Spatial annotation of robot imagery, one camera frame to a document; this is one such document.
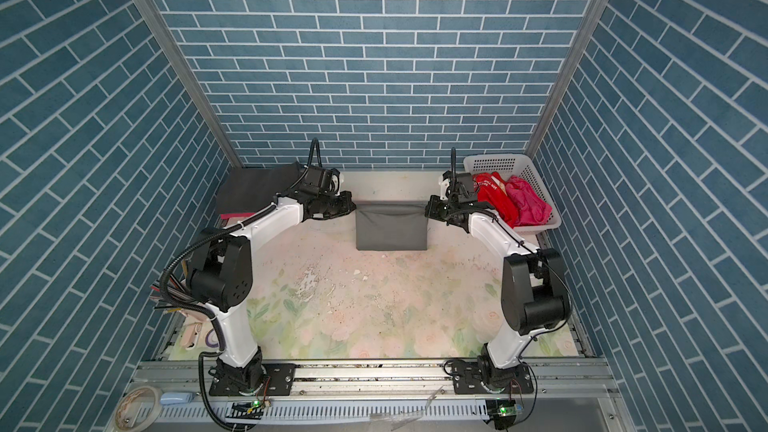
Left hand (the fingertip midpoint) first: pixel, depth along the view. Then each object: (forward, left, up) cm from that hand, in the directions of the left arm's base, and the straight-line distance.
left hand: (357, 204), depth 95 cm
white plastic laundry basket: (+23, -58, -5) cm, 62 cm away
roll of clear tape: (-53, +45, -13) cm, 71 cm away
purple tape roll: (-36, +39, -14) cm, 55 cm away
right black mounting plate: (-47, -32, -11) cm, 58 cm away
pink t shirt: (0, -57, -3) cm, 57 cm away
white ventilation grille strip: (-53, -20, -13) cm, 58 cm away
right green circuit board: (-54, -37, -12) cm, 67 cm away
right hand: (-2, -22, +3) cm, 22 cm away
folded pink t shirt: (+4, +48, -12) cm, 50 cm away
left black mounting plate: (-46, +17, -13) cm, 51 cm away
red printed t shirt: (+4, -44, +2) cm, 45 cm away
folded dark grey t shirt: (+13, +43, -9) cm, 46 cm away
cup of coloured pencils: (-26, +54, -6) cm, 60 cm away
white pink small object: (-35, +43, -11) cm, 57 cm away
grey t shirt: (-5, -11, -5) cm, 13 cm away
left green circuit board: (-52, +25, -15) cm, 60 cm away
